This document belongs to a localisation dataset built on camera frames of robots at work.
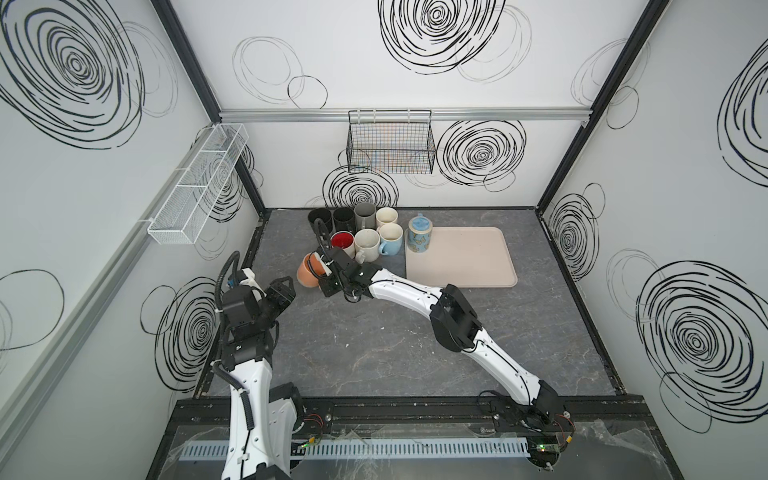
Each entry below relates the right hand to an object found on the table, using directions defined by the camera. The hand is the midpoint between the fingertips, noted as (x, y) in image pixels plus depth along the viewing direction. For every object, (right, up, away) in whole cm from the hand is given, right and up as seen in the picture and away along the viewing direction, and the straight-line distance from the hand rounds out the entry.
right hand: (316, 280), depth 93 cm
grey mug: (+14, +21, +12) cm, 28 cm away
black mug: (+7, +20, +14) cm, 25 cm away
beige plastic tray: (+51, +6, +14) cm, 53 cm away
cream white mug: (+7, +12, +9) cm, 17 cm away
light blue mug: (+24, +13, +7) cm, 28 cm away
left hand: (-4, +2, -14) cm, 15 cm away
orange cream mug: (+1, +5, -14) cm, 14 cm away
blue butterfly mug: (+33, +15, +7) cm, 37 cm away
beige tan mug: (+15, +12, +12) cm, 23 cm away
